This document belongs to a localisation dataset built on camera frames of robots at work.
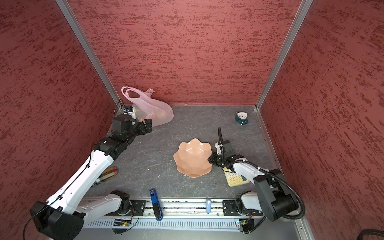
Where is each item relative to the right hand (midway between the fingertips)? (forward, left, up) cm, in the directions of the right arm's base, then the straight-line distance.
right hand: (206, 162), depth 88 cm
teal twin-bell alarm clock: (+33, -29, +1) cm, 44 cm away
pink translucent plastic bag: (+32, +38, +16) cm, 52 cm away
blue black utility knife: (-24, +26, -2) cm, 36 cm away
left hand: (+12, +34, +24) cm, 43 cm away
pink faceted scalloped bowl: (+4, +9, -2) cm, 9 cm away
